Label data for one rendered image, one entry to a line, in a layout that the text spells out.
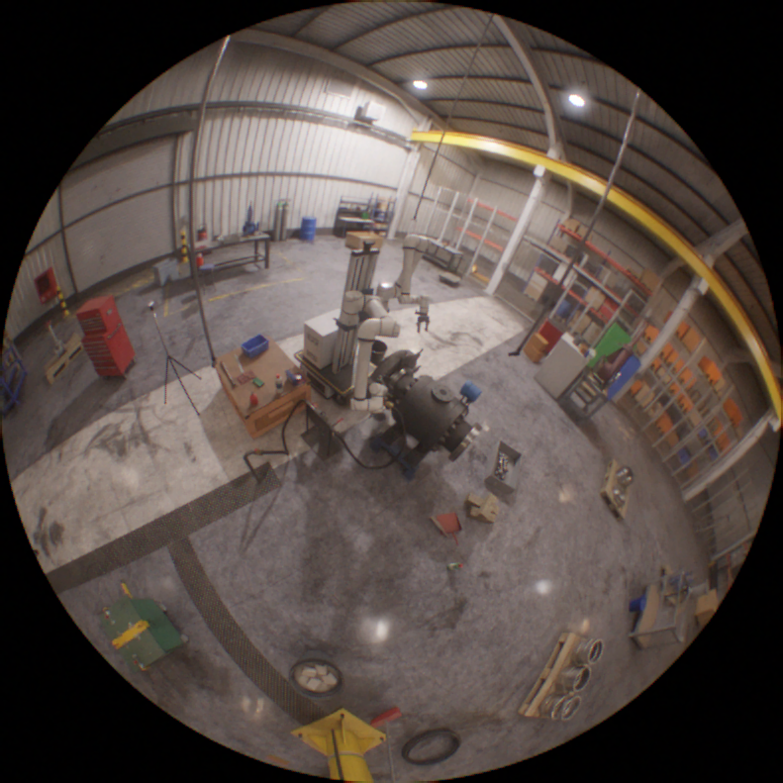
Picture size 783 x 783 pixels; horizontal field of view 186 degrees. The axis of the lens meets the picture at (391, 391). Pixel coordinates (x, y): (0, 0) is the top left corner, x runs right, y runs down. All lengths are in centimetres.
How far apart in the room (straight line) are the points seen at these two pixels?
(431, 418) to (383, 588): 165
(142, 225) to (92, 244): 188
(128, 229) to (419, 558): 1036
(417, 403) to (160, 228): 904
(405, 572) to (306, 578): 90
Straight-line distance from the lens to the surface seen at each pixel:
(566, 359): 541
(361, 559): 238
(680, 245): 923
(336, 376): 287
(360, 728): 295
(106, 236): 980
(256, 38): 1071
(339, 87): 1110
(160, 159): 942
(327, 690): 233
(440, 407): 217
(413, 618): 254
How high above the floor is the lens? 235
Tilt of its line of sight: 45 degrees down
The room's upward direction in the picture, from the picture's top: 21 degrees clockwise
